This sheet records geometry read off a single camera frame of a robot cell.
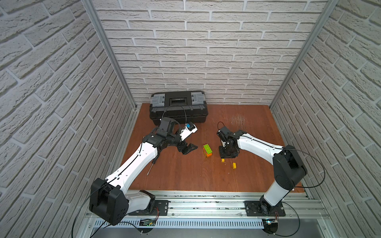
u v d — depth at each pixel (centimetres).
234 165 87
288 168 46
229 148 67
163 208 73
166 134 60
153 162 89
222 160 90
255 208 74
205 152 89
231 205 75
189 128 65
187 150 68
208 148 89
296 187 47
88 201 41
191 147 67
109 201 38
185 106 97
